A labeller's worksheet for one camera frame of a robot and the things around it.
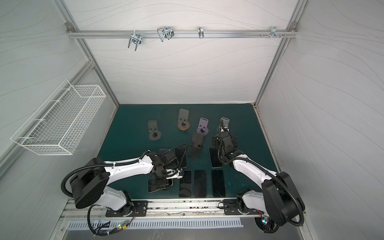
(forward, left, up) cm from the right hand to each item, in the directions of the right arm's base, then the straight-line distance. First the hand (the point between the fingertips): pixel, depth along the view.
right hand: (226, 133), depth 88 cm
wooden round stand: (+14, +29, -11) cm, 33 cm away
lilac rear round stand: (+8, +15, -8) cm, 19 cm away
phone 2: (-26, +15, -13) cm, 33 cm away
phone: (-15, +6, -9) cm, 18 cm away
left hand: (-25, +33, -12) cm, 43 cm away
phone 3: (-26, +5, -13) cm, 29 cm away
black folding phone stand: (-6, +18, -7) cm, 21 cm away
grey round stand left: (+4, +48, -12) cm, 50 cm away
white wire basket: (-13, +81, +21) cm, 85 cm away
